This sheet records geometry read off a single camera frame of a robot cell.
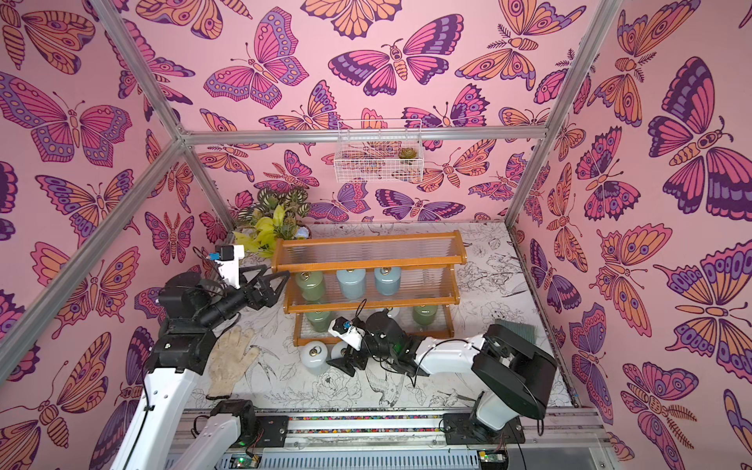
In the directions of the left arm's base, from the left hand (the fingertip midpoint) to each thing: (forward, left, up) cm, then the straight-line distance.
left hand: (280, 269), depth 69 cm
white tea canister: (-12, -6, -23) cm, 26 cm away
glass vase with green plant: (+23, +8, -5) cm, 25 cm away
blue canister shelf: (+2, -16, -9) cm, 19 cm away
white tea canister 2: (-10, -12, -23) cm, 28 cm away
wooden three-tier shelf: (+16, -40, -32) cm, 54 cm away
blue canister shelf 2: (+3, -26, -10) cm, 28 cm away
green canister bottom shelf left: (-2, -6, -23) cm, 24 cm away
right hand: (-8, -12, -21) cm, 26 cm away
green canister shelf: (+2, -6, -9) cm, 11 cm away
